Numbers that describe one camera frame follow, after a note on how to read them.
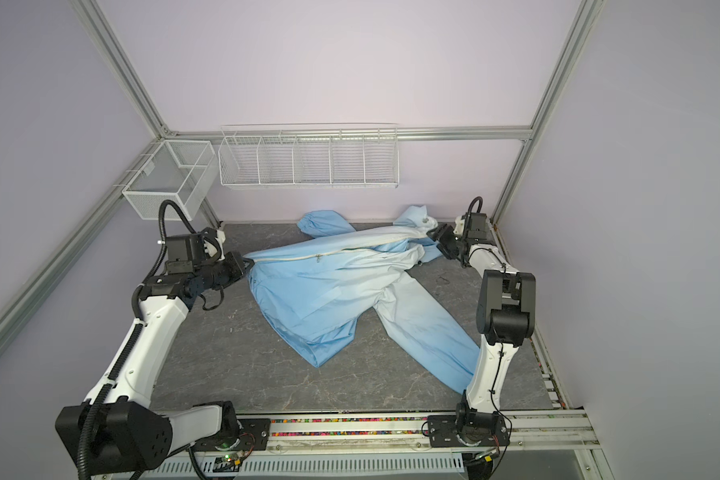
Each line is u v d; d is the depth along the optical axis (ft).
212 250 2.23
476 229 2.64
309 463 2.32
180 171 3.33
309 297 2.92
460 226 3.01
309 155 3.23
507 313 1.78
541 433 2.47
